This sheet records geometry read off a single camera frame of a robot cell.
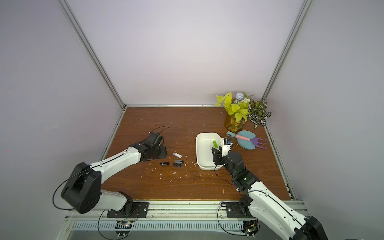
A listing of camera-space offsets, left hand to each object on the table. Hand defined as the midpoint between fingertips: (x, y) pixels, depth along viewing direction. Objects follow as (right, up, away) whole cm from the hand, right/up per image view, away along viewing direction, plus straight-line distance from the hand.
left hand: (166, 152), depth 89 cm
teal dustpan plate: (+53, +3, +9) cm, 54 cm away
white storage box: (+24, -3, +2) cm, 24 cm away
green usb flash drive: (+31, +3, +8) cm, 33 cm away
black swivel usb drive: (+7, -7, +1) cm, 10 cm away
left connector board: (-18, -34, -17) cm, 42 cm away
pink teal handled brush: (+42, +10, +12) cm, 45 cm away
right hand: (+29, +6, -10) cm, 32 cm away
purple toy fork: (+59, +5, +10) cm, 60 cm away
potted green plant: (+44, +26, -3) cm, 51 cm away
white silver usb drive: (+6, -3, +4) cm, 8 cm away
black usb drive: (-1, -7, -1) cm, 7 cm away
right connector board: (+45, -32, -19) cm, 58 cm away
